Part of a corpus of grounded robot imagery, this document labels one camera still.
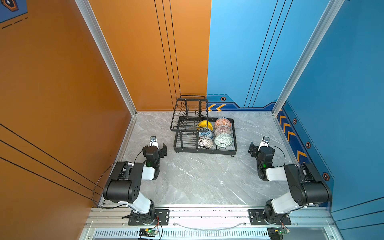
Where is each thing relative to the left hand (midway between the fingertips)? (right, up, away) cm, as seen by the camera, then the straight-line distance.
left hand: (155, 143), depth 94 cm
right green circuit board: (+67, -38, -25) cm, 81 cm away
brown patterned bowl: (+32, +1, +5) cm, 32 cm away
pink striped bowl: (+42, +8, +11) cm, 44 cm away
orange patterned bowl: (+45, +15, +14) cm, 49 cm away
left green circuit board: (+3, -40, -23) cm, 46 cm away
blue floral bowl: (+35, +6, +8) cm, 36 cm away
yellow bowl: (+31, +12, -13) cm, 36 cm away
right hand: (+66, -1, -1) cm, 66 cm away
